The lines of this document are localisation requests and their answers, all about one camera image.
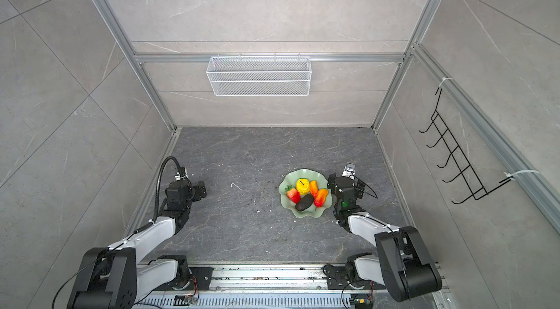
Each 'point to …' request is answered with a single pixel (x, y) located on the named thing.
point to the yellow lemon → (302, 185)
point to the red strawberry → (293, 194)
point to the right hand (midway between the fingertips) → (349, 176)
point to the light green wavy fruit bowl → (291, 178)
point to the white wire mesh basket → (260, 76)
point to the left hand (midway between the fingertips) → (190, 181)
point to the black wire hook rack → (463, 166)
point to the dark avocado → (305, 202)
